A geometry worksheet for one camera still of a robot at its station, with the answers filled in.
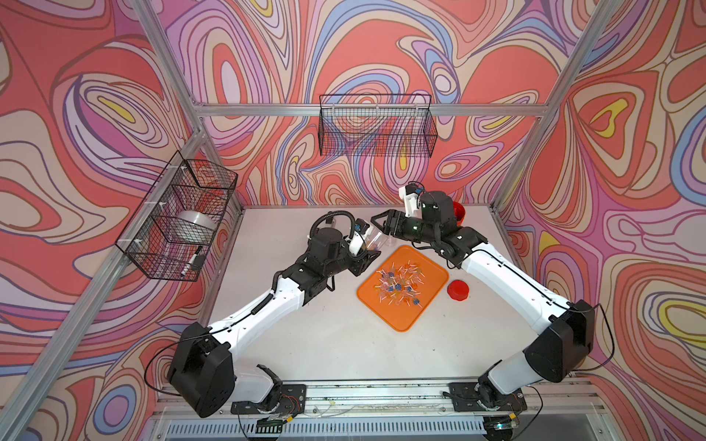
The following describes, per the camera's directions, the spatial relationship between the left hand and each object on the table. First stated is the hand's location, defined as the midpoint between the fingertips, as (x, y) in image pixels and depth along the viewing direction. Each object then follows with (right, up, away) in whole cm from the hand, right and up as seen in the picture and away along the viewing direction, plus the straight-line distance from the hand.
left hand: (373, 247), depth 77 cm
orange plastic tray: (+10, -24, +12) cm, 28 cm away
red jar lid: (+28, -14, +11) cm, 34 cm away
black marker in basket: (-50, -4, -5) cm, 50 cm away
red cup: (+34, +11, +25) cm, 43 cm away
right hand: (+1, +5, -1) cm, 6 cm away
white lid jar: (0, +3, -4) cm, 5 cm away
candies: (+11, -14, +19) cm, 25 cm away
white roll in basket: (-47, +6, -6) cm, 48 cm away
